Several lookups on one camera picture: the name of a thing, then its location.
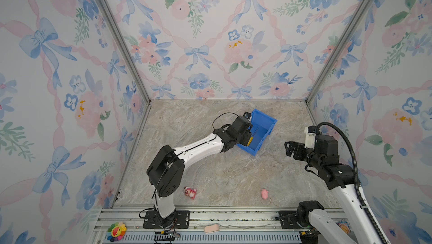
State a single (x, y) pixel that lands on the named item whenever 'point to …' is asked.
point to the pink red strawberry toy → (190, 192)
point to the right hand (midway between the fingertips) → (294, 143)
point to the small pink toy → (264, 194)
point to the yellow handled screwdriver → (251, 138)
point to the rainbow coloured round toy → (116, 231)
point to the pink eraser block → (211, 228)
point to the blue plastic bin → (262, 126)
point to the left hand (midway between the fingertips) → (247, 131)
